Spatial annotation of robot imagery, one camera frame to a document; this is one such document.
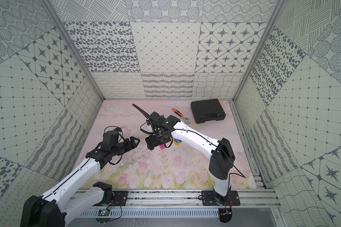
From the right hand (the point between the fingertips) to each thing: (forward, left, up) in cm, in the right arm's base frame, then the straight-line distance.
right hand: (156, 145), depth 78 cm
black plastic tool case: (+40, -35, -15) cm, 55 cm away
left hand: (+3, +11, -3) cm, 12 cm away
